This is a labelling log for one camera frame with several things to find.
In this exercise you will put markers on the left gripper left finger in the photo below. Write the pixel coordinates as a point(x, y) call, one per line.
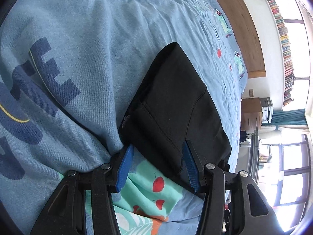
point(64, 212)

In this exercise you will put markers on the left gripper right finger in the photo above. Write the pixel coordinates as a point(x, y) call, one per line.
point(232, 201)

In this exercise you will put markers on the black pants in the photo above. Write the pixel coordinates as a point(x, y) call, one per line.
point(172, 105)

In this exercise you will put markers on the glass top desk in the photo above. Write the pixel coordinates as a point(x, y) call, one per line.
point(254, 153)

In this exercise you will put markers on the black tote bag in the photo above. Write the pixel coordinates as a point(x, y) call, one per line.
point(243, 136)

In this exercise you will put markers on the wooden dresser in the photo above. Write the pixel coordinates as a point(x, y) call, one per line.
point(251, 114)

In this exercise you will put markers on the teal curtain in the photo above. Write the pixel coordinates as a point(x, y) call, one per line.
point(287, 118)

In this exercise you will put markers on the white printer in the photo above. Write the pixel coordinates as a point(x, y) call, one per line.
point(267, 110)

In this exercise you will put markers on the blue patterned duvet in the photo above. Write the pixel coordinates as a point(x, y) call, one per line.
point(69, 70)

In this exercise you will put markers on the row of books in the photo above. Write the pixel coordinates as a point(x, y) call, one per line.
point(285, 44)

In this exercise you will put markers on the wooden headboard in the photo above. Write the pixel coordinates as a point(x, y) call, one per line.
point(246, 36)

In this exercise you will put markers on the wall socket plate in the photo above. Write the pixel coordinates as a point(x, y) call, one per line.
point(251, 93)

